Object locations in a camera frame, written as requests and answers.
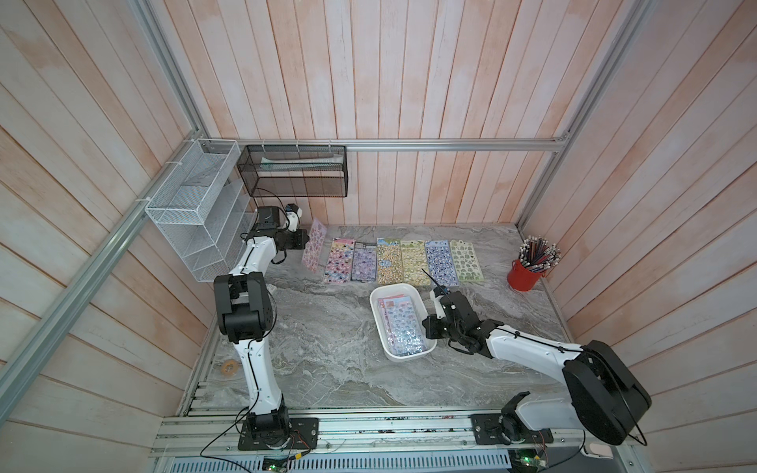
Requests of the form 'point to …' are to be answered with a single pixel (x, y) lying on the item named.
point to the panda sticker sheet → (389, 260)
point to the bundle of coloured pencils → (538, 254)
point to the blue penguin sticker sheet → (441, 263)
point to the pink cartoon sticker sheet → (340, 261)
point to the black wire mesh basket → (301, 170)
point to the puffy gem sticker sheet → (365, 261)
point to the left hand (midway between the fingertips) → (309, 239)
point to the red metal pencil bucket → (520, 278)
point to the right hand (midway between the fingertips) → (422, 320)
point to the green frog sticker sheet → (466, 262)
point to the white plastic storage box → (378, 294)
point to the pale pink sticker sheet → (313, 251)
